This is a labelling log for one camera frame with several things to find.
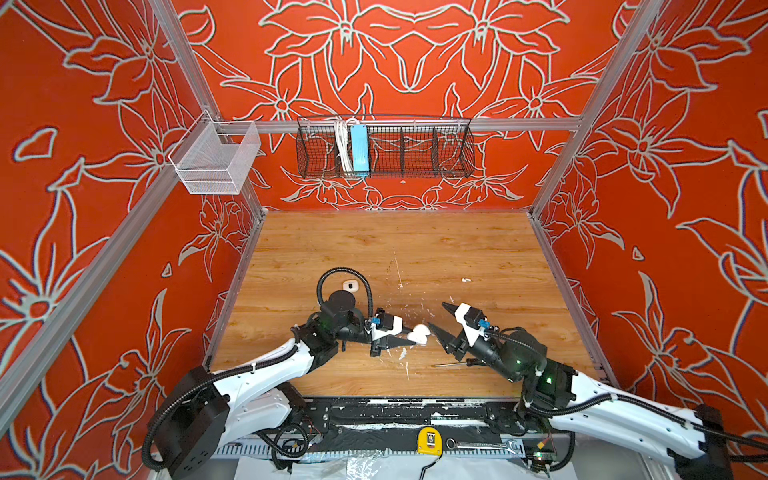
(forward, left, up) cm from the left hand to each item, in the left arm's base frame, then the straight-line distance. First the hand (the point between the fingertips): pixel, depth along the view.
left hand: (413, 334), depth 68 cm
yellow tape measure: (-19, -5, -17) cm, 26 cm away
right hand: (+3, -4, +4) cm, 7 cm away
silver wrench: (-19, -11, -19) cm, 29 cm away
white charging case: (-1, -1, +2) cm, 2 cm away
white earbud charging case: (+22, +19, -17) cm, 34 cm away
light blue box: (+51, +17, +15) cm, 56 cm away
